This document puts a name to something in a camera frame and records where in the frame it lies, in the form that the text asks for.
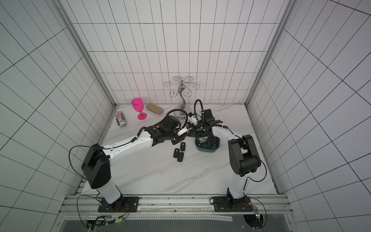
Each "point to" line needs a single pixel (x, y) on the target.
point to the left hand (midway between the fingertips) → (178, 134)
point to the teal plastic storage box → (203, 145)
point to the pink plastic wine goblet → (138, 104)
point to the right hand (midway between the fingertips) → (183, 131)
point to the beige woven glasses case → (154, 108)
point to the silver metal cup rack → (183, 83)
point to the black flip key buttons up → (180, 156)
